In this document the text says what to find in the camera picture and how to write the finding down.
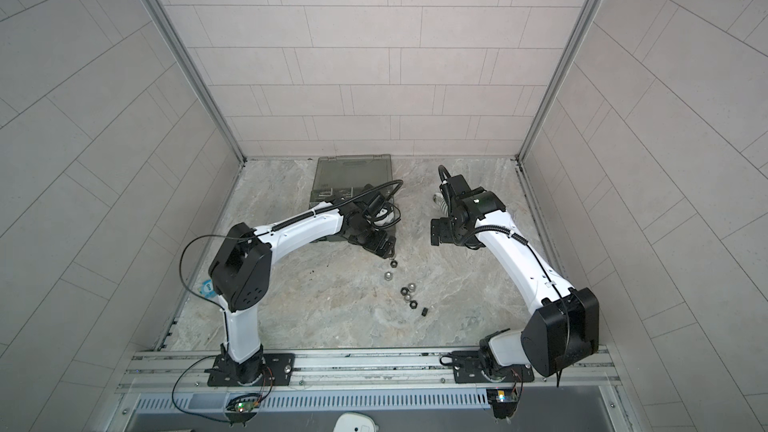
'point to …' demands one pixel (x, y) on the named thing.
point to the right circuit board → (504, 401)
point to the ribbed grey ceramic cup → (441, 201)
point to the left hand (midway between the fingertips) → (391, 246)
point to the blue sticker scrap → (207, 289)
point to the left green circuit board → (242, 408)
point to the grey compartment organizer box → (337, 176)
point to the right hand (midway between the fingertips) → (448, 238)
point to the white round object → (355, 422)
